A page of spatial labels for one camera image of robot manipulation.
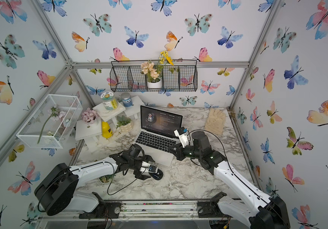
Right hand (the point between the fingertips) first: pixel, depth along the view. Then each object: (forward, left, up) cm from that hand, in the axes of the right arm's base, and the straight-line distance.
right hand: (170, 148), depth 72 cm
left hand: (-2, +10, -18) cm, 21 cm away
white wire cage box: (+8, +61, +7) cm, 62 cm away
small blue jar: (+34, +31, -1) cm, 46 cm away
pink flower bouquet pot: (+15, +46, +4) cm, 49 cm away
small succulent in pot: (+23, +32, -11) cm, 41 cm away
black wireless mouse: (-8, +7, -19) cm, 22 cm away
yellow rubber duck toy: (+17, +43, -14) cm, 49 cm away
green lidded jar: (+25, +37, +7) cm, 45 cm away
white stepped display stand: (+29, +46, -18) cm, 58 cm away
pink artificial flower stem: (+11, +60, +10) cm, 62 cm away
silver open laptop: (+23, +11, -22) cm, 33 cm away
